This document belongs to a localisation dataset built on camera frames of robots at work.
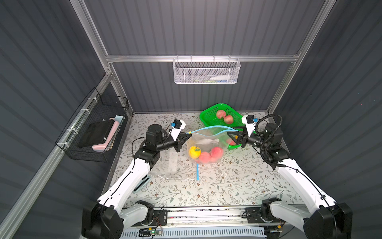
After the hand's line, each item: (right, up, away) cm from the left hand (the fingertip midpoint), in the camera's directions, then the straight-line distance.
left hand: (191, 136), depth 71 cm
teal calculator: (-27, -26, +13) cm, 39 cm away
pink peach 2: (+27, +10, +37) cm, 47 cm away
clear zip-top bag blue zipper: (+10, -8, +30) cm, 32 cm away
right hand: (+19, +2, +1) cm, 20 cm away
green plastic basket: (+12, +11, +41) cm, 44 cm away
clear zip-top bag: (-12, -19, +21) cm, 30 cm away
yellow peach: (+1, -9, +12) cm, 15 cm away
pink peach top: (+22, +15, +41) cm, 49 cm away
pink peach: (+14, -10, +13) cm, 22 cm away
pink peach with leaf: (+7, -13, +13) cm, 20 cm away
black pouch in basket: (-44, +2, -3) cm, 44 cm away
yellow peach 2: (+20, 0, -5) cm, 21 cm away
